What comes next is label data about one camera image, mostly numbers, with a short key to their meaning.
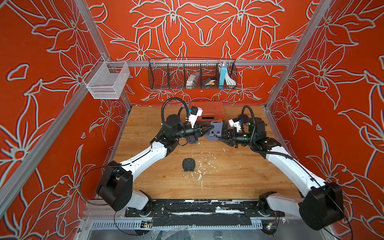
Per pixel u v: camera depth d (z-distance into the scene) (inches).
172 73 39.5
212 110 44.5
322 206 15.2
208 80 32.9
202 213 28.6
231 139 25.9
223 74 33.7
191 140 38.2
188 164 34.7
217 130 26.9
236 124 28.6
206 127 26.0
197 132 24.1
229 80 36.1
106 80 36.5
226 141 27.6
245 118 44.5
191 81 35.6
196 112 24.1
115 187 16.5
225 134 27.3
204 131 26.5
